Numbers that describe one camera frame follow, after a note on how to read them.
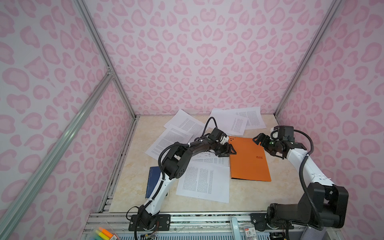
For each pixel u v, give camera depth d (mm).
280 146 618
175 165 600
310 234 678
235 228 681
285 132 652
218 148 865
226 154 955
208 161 952
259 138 779
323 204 410
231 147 891
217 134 834
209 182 861
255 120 1182
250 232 687
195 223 750
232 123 1137
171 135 1076
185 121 1174
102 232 703
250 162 929
